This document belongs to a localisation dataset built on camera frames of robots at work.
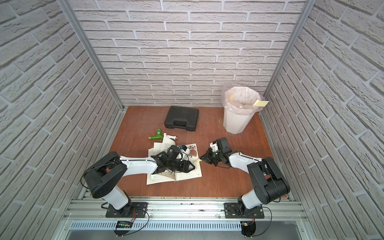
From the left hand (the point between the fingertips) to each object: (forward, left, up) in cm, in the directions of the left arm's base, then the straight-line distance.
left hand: (189, 162), depth 87 cm
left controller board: (-30, +32, -6) cm, 44 cm away
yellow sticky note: (+1, -5, -2) cm, 5 cm away
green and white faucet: (+13, +15, +8) cm, 21 cm away
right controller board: (-32, -29, -3) cm, 43 cm away
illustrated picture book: (-9, +12, +3) cm, 16 cm away
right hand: (+2, -7, +2) cm, 8 cm away
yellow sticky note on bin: (+26, -42, +25) cm, 55 cm away
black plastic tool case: (+33, +5, +3) cm, 34 cm away
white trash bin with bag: (+22, -27, +27) cm, 45 cm away
